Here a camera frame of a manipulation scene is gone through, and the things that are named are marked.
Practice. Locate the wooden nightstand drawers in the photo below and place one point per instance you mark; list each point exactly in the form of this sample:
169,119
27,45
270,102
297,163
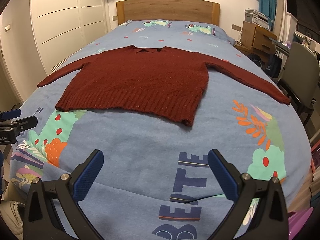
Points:
254,36

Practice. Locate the white wardrobe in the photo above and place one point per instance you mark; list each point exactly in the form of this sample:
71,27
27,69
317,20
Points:
63,27

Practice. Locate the dark blue bag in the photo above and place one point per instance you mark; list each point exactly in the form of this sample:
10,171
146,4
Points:
273,66

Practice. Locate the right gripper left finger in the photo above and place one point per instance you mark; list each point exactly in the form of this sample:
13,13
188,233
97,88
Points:
41,220

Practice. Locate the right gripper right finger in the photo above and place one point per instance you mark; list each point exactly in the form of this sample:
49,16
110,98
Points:
270,220

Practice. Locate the glass desk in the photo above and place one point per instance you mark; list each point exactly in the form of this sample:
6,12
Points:
308,43

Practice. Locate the wooden headboard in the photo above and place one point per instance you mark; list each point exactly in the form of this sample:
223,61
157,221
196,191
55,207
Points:
173,10

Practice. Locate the purple plastic object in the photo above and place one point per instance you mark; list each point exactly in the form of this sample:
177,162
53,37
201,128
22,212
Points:
297,219

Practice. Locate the grey desk chair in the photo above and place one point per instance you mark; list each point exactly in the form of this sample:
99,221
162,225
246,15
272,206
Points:
300,78

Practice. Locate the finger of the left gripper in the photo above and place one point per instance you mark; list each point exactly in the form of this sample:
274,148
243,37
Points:
8,115
24,124

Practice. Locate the dark red knitted sweater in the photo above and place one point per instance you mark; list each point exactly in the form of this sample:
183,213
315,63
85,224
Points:
167,82

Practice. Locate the pink framed tray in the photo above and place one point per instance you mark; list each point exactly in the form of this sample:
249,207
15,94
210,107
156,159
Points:
315,160

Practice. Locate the blue patterned bed cover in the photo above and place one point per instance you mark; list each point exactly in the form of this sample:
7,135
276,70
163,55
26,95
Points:
155,182

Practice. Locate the white storage box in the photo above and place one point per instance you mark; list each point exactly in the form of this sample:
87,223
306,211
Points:
256,17

